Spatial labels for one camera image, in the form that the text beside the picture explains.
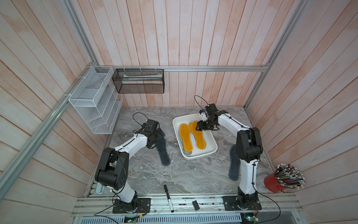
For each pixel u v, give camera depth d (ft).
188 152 3.04
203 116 3.05
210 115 2.62
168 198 2.47
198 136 3.22
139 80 3.39
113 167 1.50
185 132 3.32
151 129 2.39
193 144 3.18
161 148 3.13
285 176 2.21
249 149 1.84
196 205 2.42
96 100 2.21
